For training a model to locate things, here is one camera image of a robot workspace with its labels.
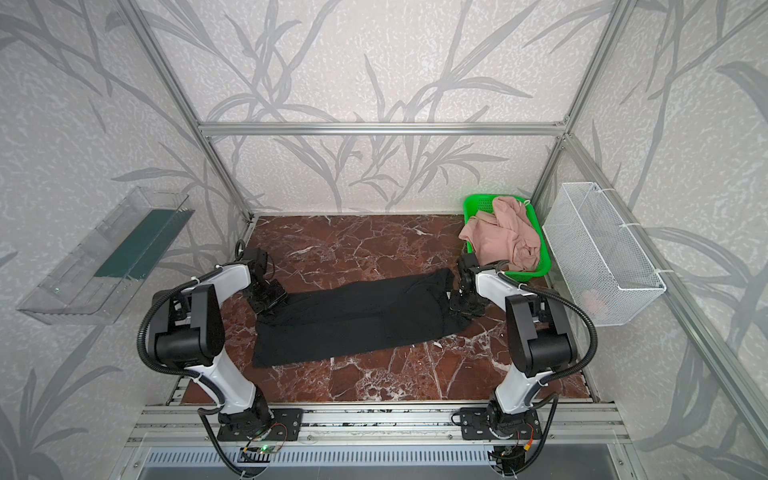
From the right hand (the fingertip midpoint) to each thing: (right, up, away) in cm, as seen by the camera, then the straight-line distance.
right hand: (459, 303), depth 95 cm
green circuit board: (-51, -30, -24) cm, 64 cm away
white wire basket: (+24, +12, -35) cm, 44 cm away
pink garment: (+17, +22, +4) cm, 28 cm away
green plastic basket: (+10, +35, +21) cm, 42 cm away
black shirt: (-32, -3, -3) cm, 32 cm away
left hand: (-56, +3, +1) cm, 56 cm away
